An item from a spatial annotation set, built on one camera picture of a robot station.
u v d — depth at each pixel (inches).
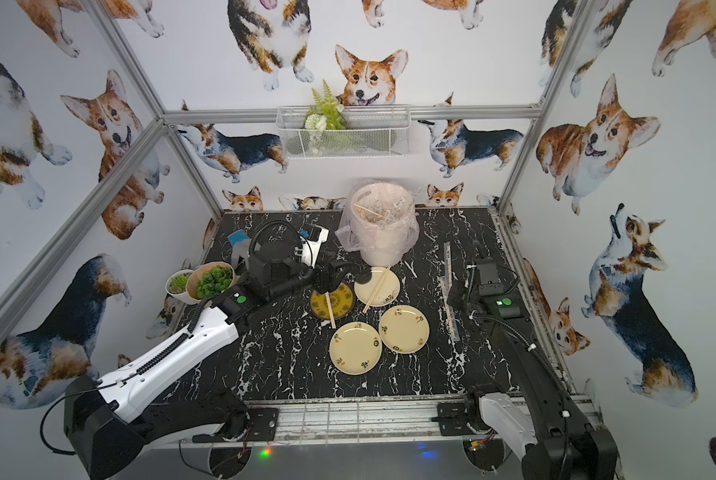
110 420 14.8
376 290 38.1
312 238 24.1
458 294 28.5
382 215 38.4
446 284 39.4
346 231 36.0
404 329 35.5
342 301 37.4
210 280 34.5
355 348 33.9
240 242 44.6
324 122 32.2
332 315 35.6
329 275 25.0
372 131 36.3
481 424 24.8
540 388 17.3
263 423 29.0
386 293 38.5
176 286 34.6
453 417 29.2
